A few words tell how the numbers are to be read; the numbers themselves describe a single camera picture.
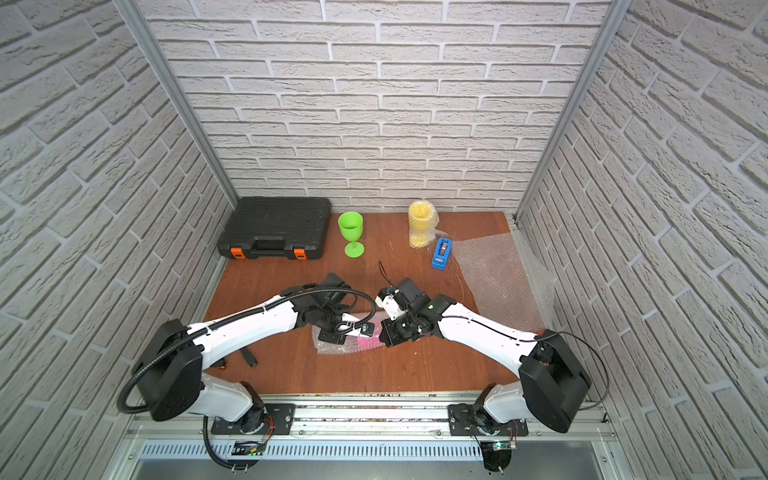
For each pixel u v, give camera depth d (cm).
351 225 99
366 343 80
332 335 73
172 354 42
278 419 73
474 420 66
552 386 42
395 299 65
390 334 69
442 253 103
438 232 105
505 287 98
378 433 74
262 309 53
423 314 61
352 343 81
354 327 69
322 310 63
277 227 107
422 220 97
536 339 45
